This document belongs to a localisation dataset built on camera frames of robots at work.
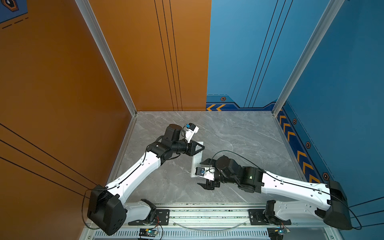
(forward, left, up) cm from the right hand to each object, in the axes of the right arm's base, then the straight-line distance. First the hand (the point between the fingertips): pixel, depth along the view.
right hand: (199, 171), depth 70 cm
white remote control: (+5, +1, +2) cm, 6 cm away
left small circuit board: (-22, +25, -20) cm, 39 cm away
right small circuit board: (-22, -37, -20) cm, 47 cm away
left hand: (+11, -2, +4) cm, 12 cm away
